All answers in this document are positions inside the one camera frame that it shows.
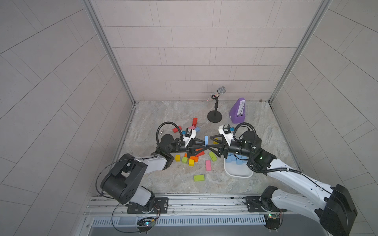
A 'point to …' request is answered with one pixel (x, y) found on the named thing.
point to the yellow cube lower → (191, 162)
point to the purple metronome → (237, 111)
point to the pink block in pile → (192, 127)
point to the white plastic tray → (236, 165)
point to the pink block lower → (208, 165)
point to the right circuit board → (272, 221)
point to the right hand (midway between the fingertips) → (210, 144)
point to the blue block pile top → (197, 129)
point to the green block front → (199, 178)
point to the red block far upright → (195, 122)
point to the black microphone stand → (214, 116)
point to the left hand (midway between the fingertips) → (205, 148)
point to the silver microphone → (221, 90)
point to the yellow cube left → (177, 158)
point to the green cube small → (184, 160)
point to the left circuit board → (145, 223)
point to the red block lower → (202, 153)
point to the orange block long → (195, 158)
